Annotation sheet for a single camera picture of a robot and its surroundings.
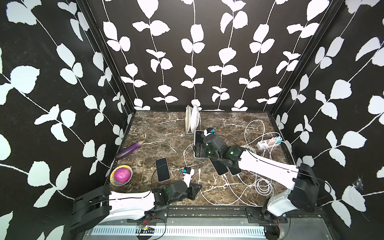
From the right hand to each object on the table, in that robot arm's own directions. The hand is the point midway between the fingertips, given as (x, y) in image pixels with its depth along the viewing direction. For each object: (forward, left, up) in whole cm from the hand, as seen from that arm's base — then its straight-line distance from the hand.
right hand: (195, 146), depth 78 cm
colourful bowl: (-14, +45, -14) cm, 49 cm away
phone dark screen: (-7, -2, +6) cm, 10 cm away
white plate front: (+24, +1, -5) cm, 24 cm away
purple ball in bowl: (-11, +41, -12) cm, 44 cm away
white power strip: (+13, -48, -18) cm, 53 cm away
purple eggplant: (+6, +45, -16) cm, 48 cm away
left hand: (-17, -4, -12) cm, 21 cm away
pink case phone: (-6, +20, -19) cm, 28 cm away
